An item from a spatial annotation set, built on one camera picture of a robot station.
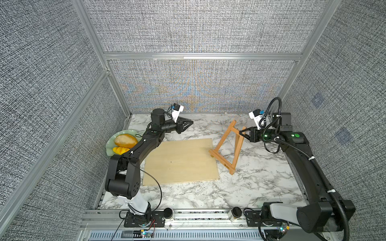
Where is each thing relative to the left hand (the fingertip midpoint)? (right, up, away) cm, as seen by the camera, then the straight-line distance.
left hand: (193, 120), depth 81 cm
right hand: (+24, -4, -7) cm, 25 cm away
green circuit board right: (+41, -50, -12) cm, 66 cm away
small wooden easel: (+19, -25, -4) cm, 31 cm away
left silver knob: (-11, -43, -13) cm, 46 cm away
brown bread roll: (-42, -12, +13) cm, 45 cm away
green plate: (-54, -14, +17) cm, 58 cm away
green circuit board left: (-22, -53, -11) cm, 59 cm away
